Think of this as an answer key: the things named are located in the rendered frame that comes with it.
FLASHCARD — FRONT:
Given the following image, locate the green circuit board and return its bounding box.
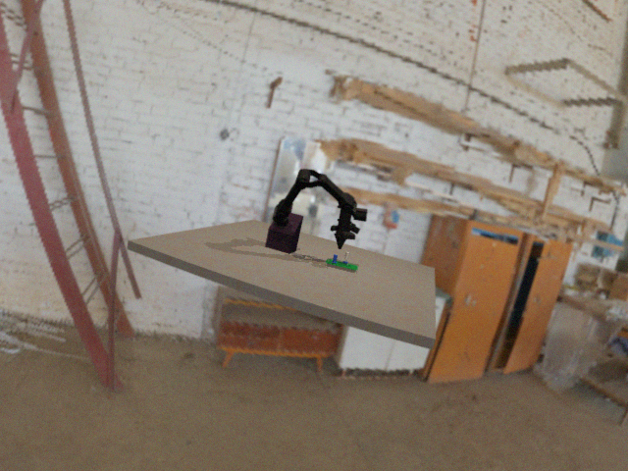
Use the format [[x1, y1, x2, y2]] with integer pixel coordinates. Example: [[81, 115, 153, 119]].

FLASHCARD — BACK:
[[325, 252, 358, 274]]

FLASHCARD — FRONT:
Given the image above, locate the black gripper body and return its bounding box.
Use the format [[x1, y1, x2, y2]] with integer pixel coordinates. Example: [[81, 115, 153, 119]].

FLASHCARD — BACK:
[[331, 218, 356, 239]]

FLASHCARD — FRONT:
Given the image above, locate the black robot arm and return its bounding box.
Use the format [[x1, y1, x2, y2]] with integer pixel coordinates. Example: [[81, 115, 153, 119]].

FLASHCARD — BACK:
[[272, 169, 368, 229]]

